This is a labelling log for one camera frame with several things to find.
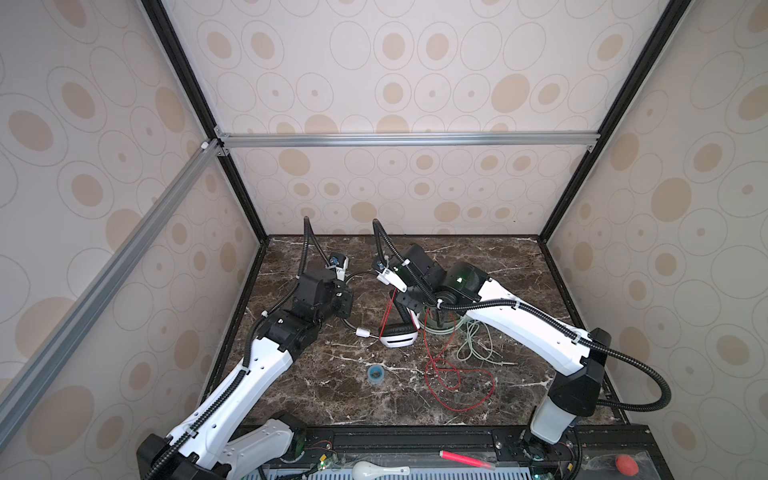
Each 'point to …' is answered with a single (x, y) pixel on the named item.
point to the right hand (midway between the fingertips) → (408, 280)
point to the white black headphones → (401, 334)
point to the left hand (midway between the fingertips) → (354, 284)
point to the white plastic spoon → (366, 470)
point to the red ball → (627, 465)
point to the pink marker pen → (467, 460)
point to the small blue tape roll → (375, 374)
